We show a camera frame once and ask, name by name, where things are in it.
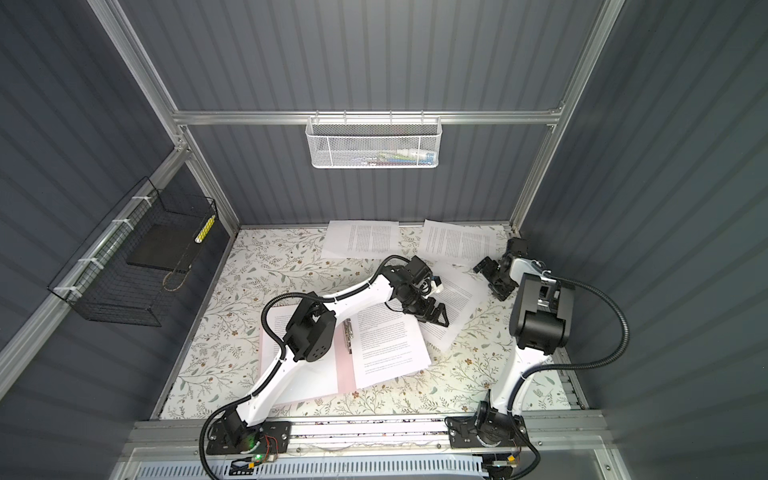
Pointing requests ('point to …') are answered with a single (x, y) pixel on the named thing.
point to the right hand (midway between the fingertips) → (488, 280)
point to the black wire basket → (97, 279)
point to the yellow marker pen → (205, 229)
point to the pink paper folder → (348, 377)
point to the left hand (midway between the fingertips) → (438, 321)
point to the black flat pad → (166, 246)
